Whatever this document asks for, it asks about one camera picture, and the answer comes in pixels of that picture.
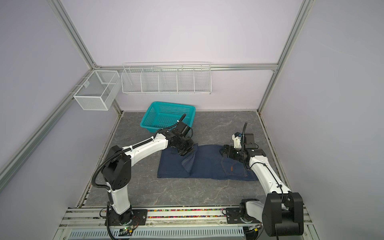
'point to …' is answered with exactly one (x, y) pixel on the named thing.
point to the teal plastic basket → (162, 115)
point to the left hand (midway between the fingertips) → (197, 151)
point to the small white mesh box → (100, 91)
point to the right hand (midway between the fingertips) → (228, 153)
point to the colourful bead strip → (186, 210)
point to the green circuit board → (125, 231)
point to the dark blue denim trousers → (205, 161)
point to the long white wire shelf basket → (166, 78)
